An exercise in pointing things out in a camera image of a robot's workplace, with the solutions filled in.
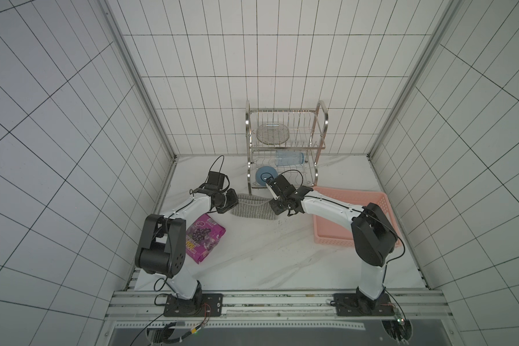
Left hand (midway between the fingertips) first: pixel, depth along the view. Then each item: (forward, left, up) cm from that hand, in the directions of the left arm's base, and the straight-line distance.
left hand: (236, 204), depth 92 cm
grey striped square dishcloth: (-4, -8, +5) cm, 10 cm away
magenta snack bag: (-14, +13, -1) cm, 19 cm away
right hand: (+1, -15, 0) cm, 15 cm away
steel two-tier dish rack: (+27, -31, +21) cm, 46 cm away
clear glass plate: (+24, -16, +20) cm, 35 cm away
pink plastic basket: (-13, -37, +1) cm, 39 cm away
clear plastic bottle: (+28, -25, 0) cm, 38 cm away
